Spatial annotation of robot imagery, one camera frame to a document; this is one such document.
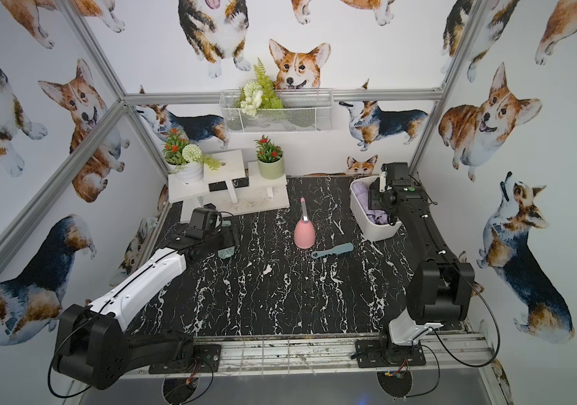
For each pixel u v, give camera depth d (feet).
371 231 3.16
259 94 2.56
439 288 1.45
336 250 3.18
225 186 3.35
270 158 2.97
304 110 3.04
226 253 3.04
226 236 2.52
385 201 2.05
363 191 3.21
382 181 2.62
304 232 3.02
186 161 2.89
